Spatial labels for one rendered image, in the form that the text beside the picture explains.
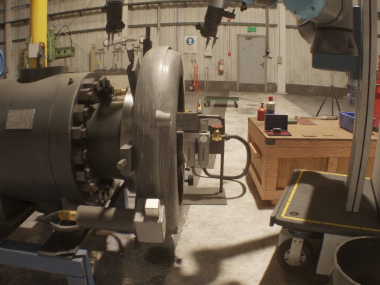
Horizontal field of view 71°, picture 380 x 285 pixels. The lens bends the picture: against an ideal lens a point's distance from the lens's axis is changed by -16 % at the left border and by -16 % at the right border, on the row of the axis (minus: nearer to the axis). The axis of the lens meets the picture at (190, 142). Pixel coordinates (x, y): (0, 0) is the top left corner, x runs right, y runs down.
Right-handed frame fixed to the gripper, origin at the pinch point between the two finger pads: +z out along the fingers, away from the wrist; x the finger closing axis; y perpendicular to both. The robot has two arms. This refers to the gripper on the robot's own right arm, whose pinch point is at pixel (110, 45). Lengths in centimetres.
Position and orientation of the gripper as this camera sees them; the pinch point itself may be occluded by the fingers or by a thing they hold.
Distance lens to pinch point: 148.9
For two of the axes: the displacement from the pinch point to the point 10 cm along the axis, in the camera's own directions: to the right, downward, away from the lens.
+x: 6.6, -1.2, 7.4
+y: 7.5, 1.1, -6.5
